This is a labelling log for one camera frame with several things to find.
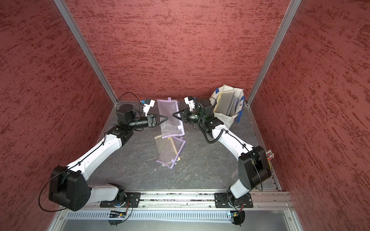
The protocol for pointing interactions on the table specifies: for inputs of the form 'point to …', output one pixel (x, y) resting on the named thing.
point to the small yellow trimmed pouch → (224, 103)
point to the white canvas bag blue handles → (239, 103)
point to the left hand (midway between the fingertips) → (166, 121)
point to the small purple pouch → (173, 127)
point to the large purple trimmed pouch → (170, 161)
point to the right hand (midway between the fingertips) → (173, 117)
